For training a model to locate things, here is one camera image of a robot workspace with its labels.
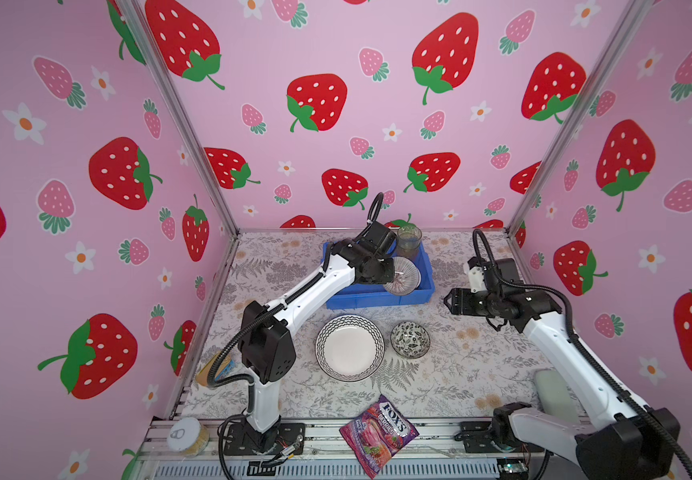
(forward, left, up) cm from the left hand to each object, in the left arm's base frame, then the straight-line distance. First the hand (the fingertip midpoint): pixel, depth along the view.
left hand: (391, 274), depth 84 cm
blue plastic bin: (0, +8, -12) cm, 14 cm away
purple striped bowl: (0, -5, -2) cm, 5 cm away
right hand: (-7, -17, -1) cm, 19 cm away
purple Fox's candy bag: (-37, +4, -18) cm, 41 cm away
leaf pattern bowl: (-11, -7, -18) cm, 23 cm away
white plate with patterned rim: (-14, +12, -19) cm, 26 cm away
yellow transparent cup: (+16, -8, -9) cm, 20 cm away
